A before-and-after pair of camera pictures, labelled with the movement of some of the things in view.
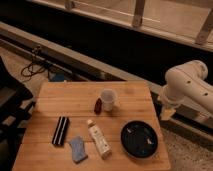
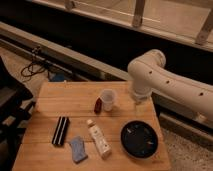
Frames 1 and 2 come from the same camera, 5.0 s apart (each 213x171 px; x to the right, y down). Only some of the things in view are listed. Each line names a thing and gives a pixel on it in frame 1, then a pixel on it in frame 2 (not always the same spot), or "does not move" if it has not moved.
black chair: (16, 106) does not move
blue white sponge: (78, 149) does not move
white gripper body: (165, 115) to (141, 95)
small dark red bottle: (98, 106) does not move
